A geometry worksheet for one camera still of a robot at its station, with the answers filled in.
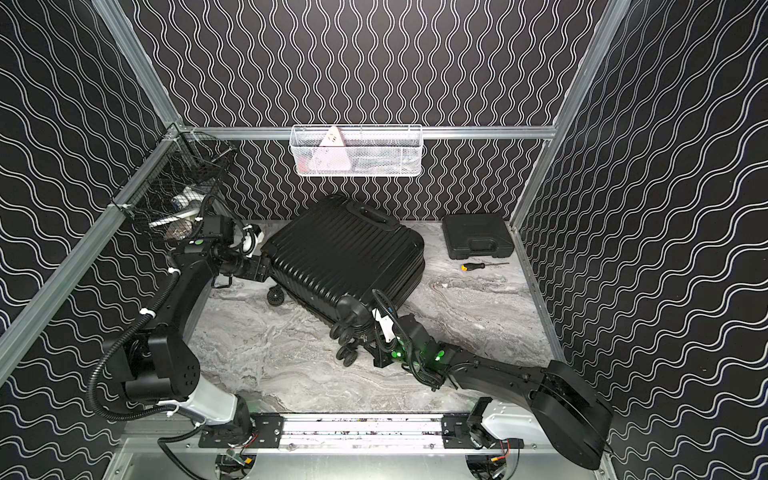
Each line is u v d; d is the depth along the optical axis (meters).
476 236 1.09
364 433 0.76
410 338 0.61
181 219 0.75
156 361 0.44
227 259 0.65
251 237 0.75
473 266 1.06
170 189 0.92
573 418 0.42
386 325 0.69
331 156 0.89
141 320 0.45
